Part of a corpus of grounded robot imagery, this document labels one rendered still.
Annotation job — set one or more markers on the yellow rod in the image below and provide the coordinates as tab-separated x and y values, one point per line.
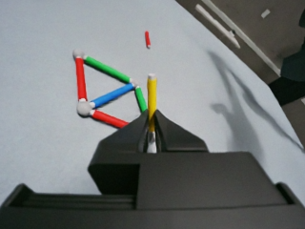
151	84

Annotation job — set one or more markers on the red rod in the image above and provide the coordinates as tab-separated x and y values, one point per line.
148	39
80	78
108	118

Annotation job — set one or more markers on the blue rod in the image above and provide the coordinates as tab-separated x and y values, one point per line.
107	97

